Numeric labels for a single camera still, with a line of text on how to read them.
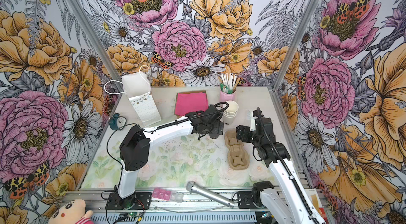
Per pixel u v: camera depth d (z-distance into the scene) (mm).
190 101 1116
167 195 746
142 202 733
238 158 845
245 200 740
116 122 943
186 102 1111
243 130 688
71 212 659
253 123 694
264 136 567
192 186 746
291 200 429
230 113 893
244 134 683
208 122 690
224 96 1043
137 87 965
